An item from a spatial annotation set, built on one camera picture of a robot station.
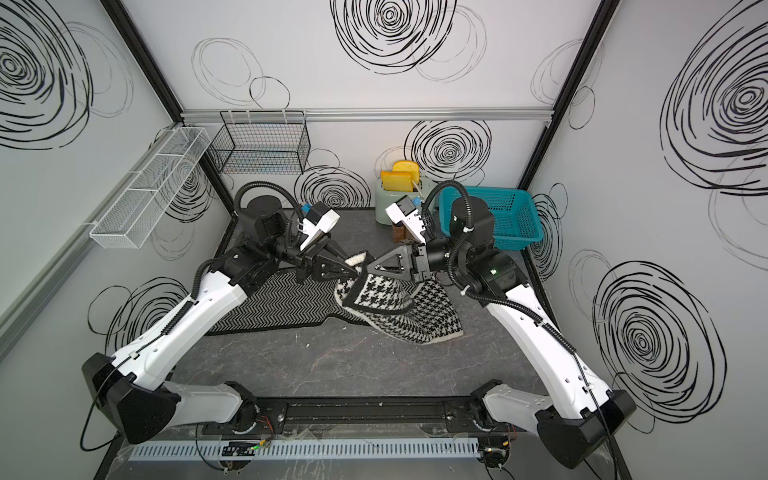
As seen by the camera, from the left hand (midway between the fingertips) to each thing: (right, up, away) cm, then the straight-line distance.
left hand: (354, 276), depth 54 cm
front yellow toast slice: (+9, +27, +50) cm, 57 cm away
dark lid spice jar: (+10, +9, +51) cm, 53 cm away
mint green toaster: (+5, +21, +58) cm, 62 cm away
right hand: (+4, 0, -4) cm, 5 cm away
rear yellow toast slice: (+13, +32, +51) cm, 62 cm away
